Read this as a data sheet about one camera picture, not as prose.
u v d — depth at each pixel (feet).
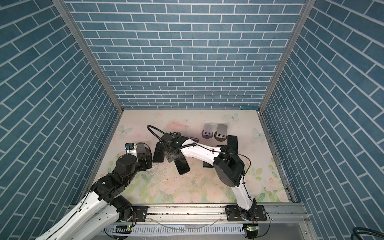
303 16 2.41
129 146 2.15
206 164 1.81
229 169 1.65
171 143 2.22
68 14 2.38
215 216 2.42
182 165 3.00
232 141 3.35
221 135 3.25
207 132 3.33
